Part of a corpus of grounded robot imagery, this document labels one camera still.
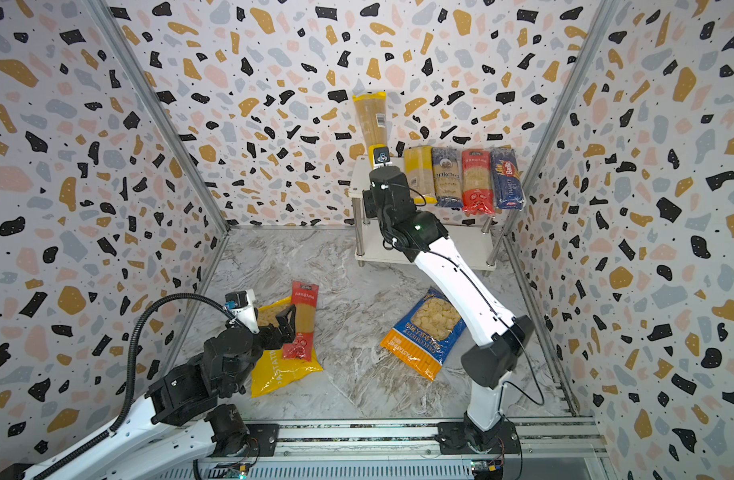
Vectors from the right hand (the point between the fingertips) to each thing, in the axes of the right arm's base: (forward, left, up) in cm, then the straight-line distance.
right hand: (378, 176), depth 69 cm
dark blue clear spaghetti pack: (+13, -19, -9) cm, 25 cm away
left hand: (-24, +22, -19) cm, 37 cm away
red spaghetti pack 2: (+10, -27, -9) cm, 30 cm away
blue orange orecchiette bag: (-20, -14, -41) cm, 48 cm away
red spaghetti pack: (-8, +25, -42) cm, 49 cm away
